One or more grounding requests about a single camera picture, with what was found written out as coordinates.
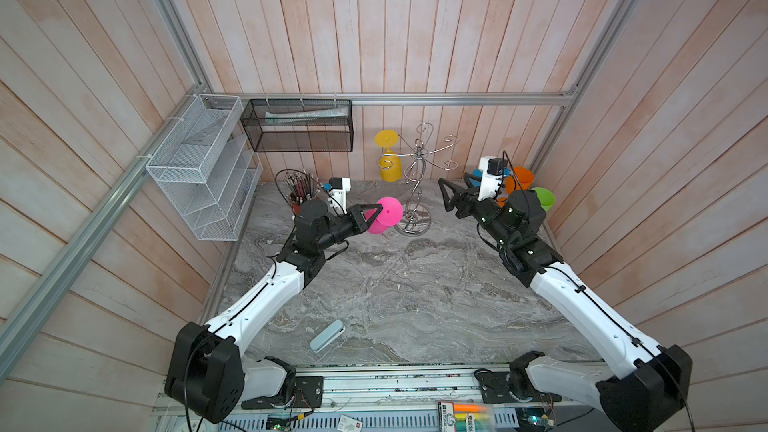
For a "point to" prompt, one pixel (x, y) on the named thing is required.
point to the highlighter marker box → (465, 417)
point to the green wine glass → (545, 197)
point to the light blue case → (327, 335)
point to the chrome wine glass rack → (414, 220)
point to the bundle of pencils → (302, 187)
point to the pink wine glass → (391, 214)
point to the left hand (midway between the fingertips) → (384, 213)
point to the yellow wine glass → (391, 165)
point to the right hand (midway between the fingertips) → (451, 178)
